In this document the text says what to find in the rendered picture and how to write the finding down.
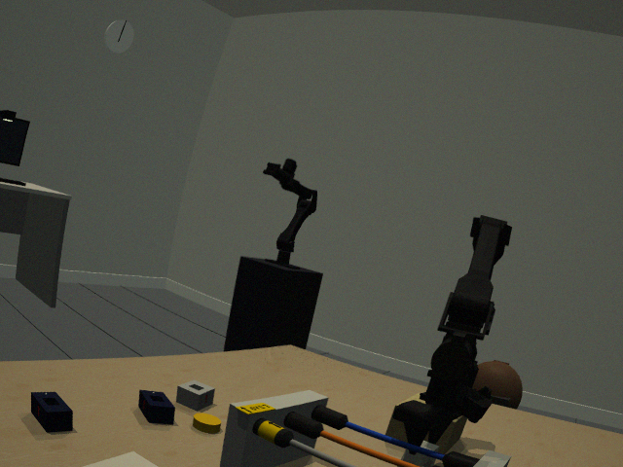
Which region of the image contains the yellow flat disc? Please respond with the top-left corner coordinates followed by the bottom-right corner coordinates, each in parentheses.
top-left (193, 413), bottom-right (221, 434)

